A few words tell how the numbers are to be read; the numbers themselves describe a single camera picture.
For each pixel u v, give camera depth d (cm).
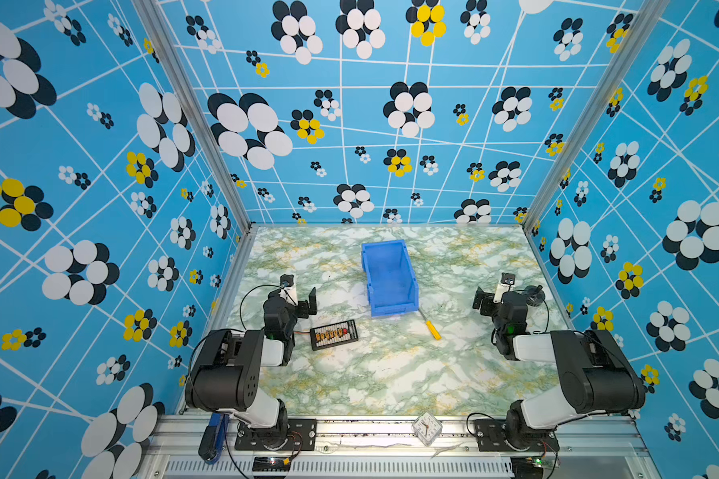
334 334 89
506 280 80
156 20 69
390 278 106
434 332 91
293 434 73
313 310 85
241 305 96
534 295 87
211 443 70
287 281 79
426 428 74
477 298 87
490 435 72
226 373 46
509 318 72
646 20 69
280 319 70
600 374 45
